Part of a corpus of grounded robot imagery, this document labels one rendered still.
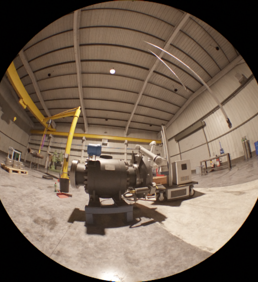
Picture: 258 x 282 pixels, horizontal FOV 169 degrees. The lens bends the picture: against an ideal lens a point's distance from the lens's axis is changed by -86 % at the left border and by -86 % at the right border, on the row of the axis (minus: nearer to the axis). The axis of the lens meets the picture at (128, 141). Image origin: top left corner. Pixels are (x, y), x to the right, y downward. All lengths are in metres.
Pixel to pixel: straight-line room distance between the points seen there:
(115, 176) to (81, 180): 0.48
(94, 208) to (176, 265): 0.93
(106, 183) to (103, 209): 0.33
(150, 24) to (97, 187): 8.12
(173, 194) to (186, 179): 0.42
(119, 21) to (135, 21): 0.99
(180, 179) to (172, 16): 8.58
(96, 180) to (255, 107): 9.97
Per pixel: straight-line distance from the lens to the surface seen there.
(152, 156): 1.72
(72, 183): 1.25
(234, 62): 11.53
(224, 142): 9.09
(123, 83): 9.12
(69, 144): 4.69
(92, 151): 1.12
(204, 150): 9.77
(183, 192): 1.92
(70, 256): 0.84
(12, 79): 11.30
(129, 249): 0.87
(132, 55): 8.02
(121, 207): 1.11
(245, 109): 9.34
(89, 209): 1.08
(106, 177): 1.10
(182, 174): 1.94
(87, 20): 8.08
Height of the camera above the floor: 0.67
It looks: 21 degrees up
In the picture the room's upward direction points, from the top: 1 degrees counter-clockwise
